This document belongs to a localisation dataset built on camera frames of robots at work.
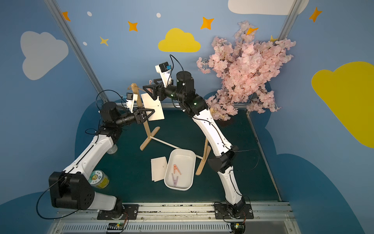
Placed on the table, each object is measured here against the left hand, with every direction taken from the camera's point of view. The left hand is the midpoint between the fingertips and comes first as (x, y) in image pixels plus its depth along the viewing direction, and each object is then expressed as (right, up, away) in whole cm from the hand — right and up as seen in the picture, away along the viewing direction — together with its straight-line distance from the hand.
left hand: (153, 108), depth 73 cm
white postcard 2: (0, -39, +12) cm, 41 cm away
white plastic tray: (+13, -37, +17) cm, 42 cm away
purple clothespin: (+10, -42, +10) cm, 44 cm away
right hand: (+2, +11, -9) cm, 14 cm away
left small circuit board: (-19, -60, 0) cm, 63 cm away
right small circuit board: (+44, -61, 0) cm, 75 cm away
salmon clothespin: (+10, -35, +16) cm, 40 cm away
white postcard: (-1, -35, +18) cm, 39 cm away
